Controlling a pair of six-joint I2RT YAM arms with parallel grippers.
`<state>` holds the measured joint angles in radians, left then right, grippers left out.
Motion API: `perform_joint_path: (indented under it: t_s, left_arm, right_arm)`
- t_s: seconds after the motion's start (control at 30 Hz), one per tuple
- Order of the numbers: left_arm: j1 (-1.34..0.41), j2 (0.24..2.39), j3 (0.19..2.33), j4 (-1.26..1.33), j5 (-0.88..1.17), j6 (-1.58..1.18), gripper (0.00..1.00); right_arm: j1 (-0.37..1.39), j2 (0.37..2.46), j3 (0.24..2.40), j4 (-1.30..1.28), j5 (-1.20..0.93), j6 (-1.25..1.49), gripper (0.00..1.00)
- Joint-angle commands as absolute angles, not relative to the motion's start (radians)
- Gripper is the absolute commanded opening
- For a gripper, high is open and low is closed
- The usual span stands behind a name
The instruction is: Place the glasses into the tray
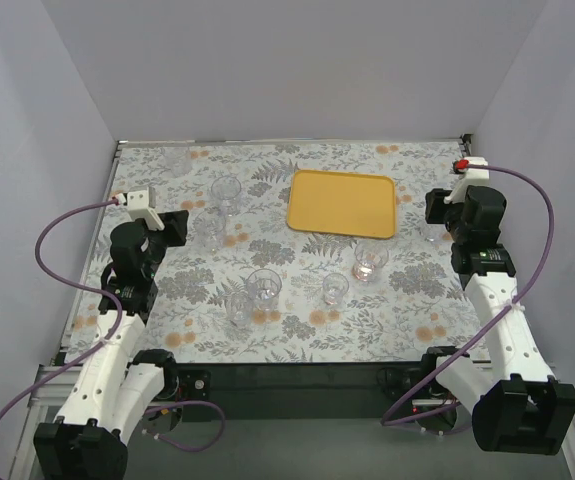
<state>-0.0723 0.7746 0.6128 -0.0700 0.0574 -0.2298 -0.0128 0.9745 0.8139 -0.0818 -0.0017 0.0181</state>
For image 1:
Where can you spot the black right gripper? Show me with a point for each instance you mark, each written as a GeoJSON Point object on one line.
{"type": "Point", "coordinates": [433, 206]}

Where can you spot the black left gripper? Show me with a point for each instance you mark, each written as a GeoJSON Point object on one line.
{"type": "Point", "coordinates": [175, 226]}

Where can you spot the clear tall glass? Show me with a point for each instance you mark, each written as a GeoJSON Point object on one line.
{"type": "Point", "coordinates": [226, 192]}

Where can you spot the clear small glass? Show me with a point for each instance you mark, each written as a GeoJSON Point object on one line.
{"type": "Point", "coordinates": [334, 287]}
{"type": "Point", "coordinates": [239, 309]}

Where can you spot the clear large glass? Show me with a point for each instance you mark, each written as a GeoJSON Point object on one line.
{"type": "Point", "coordinates": [264, 287]}

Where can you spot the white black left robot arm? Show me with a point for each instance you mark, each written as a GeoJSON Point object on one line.
{"type": "Point", "coordinates": [89, 436]}

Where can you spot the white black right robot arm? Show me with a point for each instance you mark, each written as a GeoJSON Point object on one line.
{"type": "Point", "coordinates": [523, 408]}

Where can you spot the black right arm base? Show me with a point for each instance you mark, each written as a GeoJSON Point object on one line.
{"type": "Point", "coordinates": [394, 382]}

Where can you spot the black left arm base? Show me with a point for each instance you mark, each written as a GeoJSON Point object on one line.
{"type": "Point", "coordinates": [190, 385]}

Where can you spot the yellow plastic tray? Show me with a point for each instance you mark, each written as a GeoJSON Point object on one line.
{"type": "Point", "coordinates": [342, 203]}

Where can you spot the floral patterned table mat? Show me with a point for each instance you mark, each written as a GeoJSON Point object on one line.
{"type": "Point", "coordinates": [415, 302]}

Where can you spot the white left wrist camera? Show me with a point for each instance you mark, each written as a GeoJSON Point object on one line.
{"type": "Point", "coordinates": [140, 205]}

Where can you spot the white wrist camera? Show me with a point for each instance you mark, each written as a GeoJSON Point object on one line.
{"type": "Point", "coordinates": [140, 205]}
{"type": "Point", "coordinates": [472, 171]}

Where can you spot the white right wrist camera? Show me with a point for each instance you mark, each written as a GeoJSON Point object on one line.
{"type": "Point", "coordinates": [472, 171]}

